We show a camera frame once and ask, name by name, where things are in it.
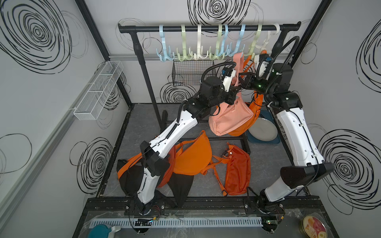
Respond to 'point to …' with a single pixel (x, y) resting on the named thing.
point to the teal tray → (252, 139)
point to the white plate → (264, 129)
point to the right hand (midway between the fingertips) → (238, 74)
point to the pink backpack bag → (234, 116)
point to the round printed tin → (313, 227)
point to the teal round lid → (99, 231)
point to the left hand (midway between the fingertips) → (239, 88)
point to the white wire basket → (89, 107)
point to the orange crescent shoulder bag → (257, 107)
